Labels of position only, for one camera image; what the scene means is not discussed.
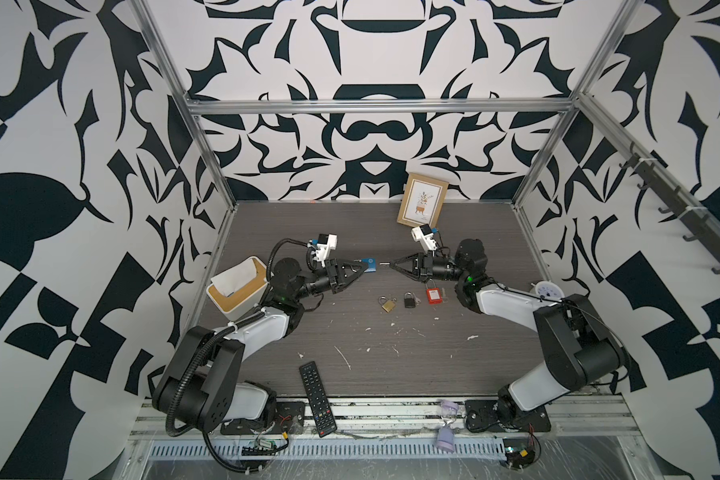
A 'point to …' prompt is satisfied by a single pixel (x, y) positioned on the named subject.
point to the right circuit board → (519, 452)
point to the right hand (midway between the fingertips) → (395, 270)
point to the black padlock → (409, 300)
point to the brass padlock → (387, 304)
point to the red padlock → (433, 294)
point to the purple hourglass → (446, 433)
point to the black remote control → (317, 399)
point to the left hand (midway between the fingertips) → (370, 263)
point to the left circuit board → (262, 447)
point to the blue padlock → (371, 264)
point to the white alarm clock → (550, 289)
